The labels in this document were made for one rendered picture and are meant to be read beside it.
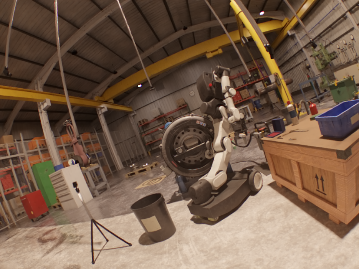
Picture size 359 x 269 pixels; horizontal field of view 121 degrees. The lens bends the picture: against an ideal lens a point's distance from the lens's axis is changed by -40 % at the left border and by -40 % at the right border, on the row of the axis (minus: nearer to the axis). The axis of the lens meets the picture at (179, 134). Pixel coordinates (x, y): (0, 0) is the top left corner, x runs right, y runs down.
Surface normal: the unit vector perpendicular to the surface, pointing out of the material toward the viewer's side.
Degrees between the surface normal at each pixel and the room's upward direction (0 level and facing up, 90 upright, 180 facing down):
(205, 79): 82
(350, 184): 90
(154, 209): 93
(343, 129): 90
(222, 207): 90
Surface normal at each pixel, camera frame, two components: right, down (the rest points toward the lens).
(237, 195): 0.56, -0.23
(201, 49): -0.16, 0.07
